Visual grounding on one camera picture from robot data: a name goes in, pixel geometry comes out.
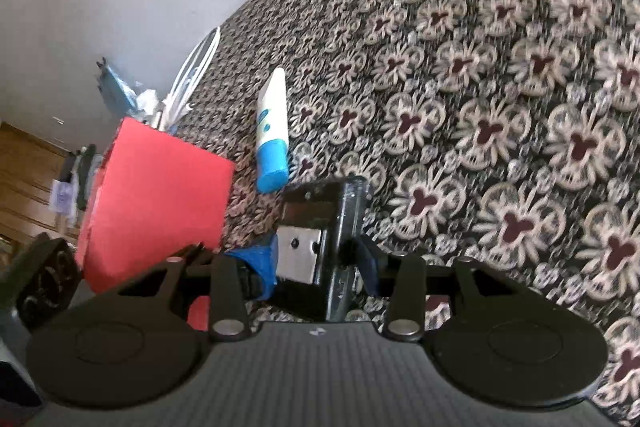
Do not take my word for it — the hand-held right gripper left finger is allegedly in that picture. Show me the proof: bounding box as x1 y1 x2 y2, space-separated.
120 232 279 342

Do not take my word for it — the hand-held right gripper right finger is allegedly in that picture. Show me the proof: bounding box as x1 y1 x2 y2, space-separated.
350 234 523 342

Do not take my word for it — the black case with metal plate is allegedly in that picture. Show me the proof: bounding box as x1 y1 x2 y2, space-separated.
272 176 371 323

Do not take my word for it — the red cardboard box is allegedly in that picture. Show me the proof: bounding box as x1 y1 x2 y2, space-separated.
75 117 236 333

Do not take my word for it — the white tube with blue cap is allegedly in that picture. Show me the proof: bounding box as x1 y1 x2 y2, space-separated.
256 68 290 194

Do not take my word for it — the wooden cabinet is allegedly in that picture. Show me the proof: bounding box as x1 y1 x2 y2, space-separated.
0 122 76 248

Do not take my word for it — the floral patterned cloth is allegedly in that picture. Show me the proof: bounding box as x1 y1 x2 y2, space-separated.
170 0 640 425

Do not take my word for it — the crumpled white paper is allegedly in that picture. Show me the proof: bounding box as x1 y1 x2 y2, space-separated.
135 89 161 122

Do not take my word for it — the blue plastic bag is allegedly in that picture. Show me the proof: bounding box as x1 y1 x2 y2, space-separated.
96 57 146 118

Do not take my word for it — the coiled white cable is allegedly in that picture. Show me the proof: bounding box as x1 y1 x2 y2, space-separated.
157 26 222 135

